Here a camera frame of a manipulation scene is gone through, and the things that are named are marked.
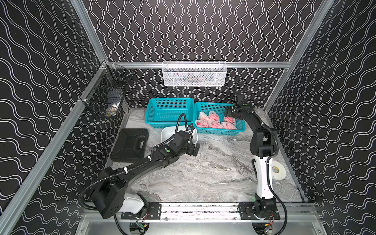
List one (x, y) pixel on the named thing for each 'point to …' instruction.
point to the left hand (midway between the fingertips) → (193, 139)
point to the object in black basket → (111, 110)
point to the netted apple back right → (214, 116)
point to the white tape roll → (278, 171)
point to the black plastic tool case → (130, 145)
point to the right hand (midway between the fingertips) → (231, 113)
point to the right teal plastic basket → (199, 107)
